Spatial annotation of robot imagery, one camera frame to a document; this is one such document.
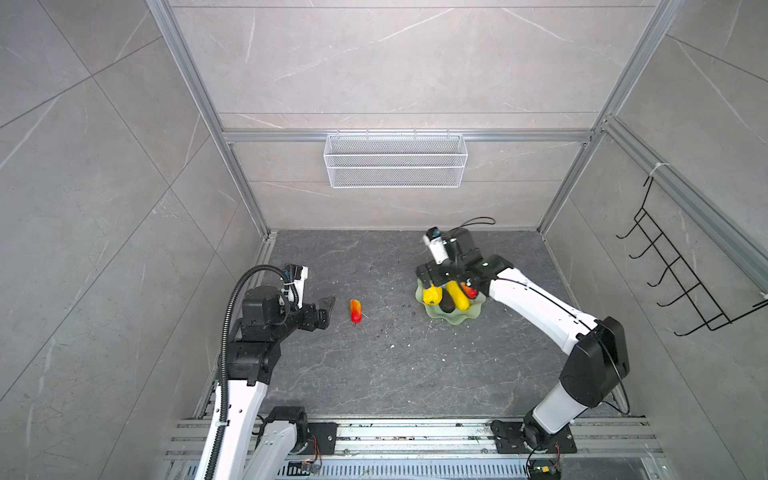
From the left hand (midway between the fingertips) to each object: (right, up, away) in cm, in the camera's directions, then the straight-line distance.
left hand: (313, 289), depth 72 cm
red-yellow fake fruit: (+8, -10, +23) cm, 26 cm away
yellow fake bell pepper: (+32, -4, +21) cm, 39 cm away
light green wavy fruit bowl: (+40, -11, +22) cm, 47 cm away
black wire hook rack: (+86, -3, -8) cm, 87 cm away
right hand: (+31, +6, +14) cm, 35 cm away
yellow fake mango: (+42, -7, +24) cm, 49 cm away
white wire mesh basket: (+20, +41, +29) cm, 54 cm away
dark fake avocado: (+37, -7, +24) cm, 45 cm away
